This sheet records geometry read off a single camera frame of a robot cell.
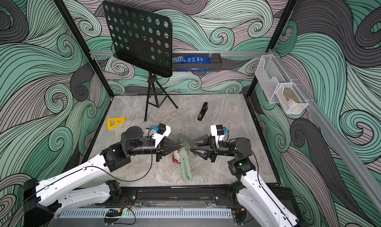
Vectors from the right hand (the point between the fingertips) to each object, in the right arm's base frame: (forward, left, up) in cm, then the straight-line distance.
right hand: (191, 144), depth 59 cm
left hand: (0, +5, 0) cm, 5 cm away
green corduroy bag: (-2, +2, -4) cm, 5 cm away
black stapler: (+40, -10, -29) cm, 50 cm away
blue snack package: (+56, -1, +5) cm, 57 cm away
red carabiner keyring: (-2, +8, -12) cm, 15 cm away
